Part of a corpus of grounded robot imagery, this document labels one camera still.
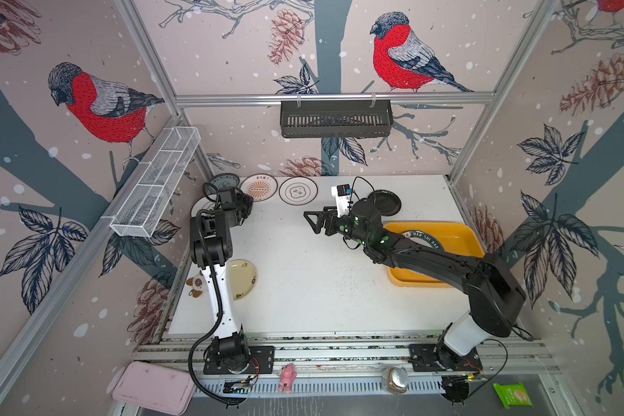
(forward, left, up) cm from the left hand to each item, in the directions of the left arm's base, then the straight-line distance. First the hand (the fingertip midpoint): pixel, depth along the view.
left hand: (253, 194), depth 111 cm
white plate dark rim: (-3, +22, -2) cm, 23 cm away
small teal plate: (+13, +16, -4) cm, 21 cm away
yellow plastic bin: (-22, -82, -2) cm, 85 cm away
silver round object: (-68, -47, +7) cm, 83 cm away
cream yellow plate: (-36, -1, -4) cm, 36 cm away
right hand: (-27, -26, +20) cm, 43 cm away
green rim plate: (-22, -69, -1) cm, 73 cm away
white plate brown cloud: (+5, -19, -4) cm, 20 cm away
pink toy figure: (-67, -19, -1) cm, 69 cm away
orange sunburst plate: (+7, -2, -3) cm, 8 cm away
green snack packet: (-71, -80, -2) cm, 107 cm away
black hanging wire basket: (+19, -37, +26) cm, 49 cm away
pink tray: (-68, +16, -2) cm, 70 cm away
